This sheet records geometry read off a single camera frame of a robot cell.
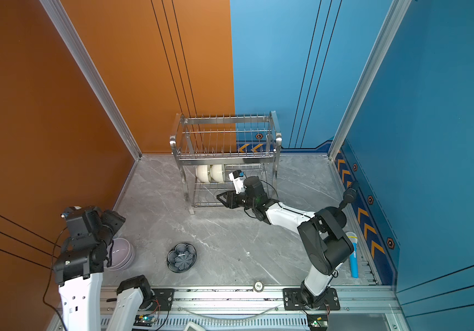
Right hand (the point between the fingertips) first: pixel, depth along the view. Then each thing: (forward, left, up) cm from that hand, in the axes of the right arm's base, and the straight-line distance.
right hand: (222, 196), depth 85 cm
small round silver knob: (-32, -14, -9) cm, 36 cm away
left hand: (-14, +35, +9) cm, 39 cm away
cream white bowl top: (+15, +11, -3) cm, 19 cm away
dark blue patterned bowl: (-21, +16, -14) cm, 30 cm away
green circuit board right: (-41, -35, -16) cm, 56 cm away
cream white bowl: (+15, +4, -2) cm, 16 cm away
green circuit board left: (-41, +25, -15) cm, 50 cm away
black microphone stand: (-7, -47, +10) cm, 48 cm away
